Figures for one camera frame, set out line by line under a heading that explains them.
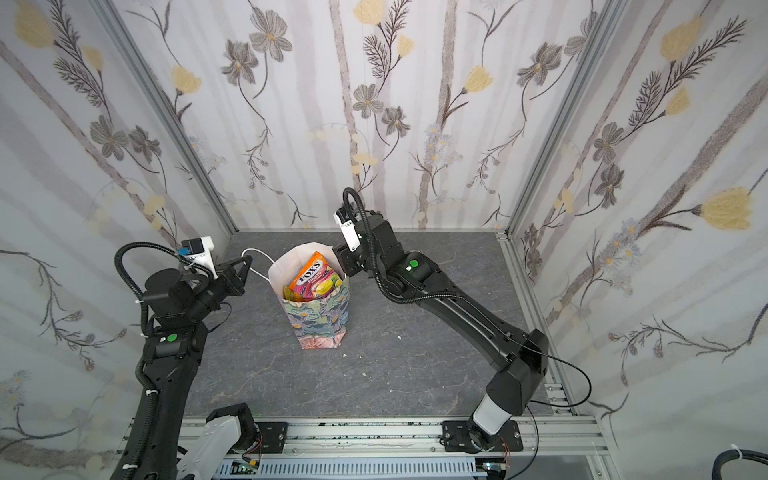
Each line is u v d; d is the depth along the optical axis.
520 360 0.41
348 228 0.60
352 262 0.62
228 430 0.60
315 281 0.81
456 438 0.73
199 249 0.59
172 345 0.50
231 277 0.61
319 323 0.78
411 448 0.73
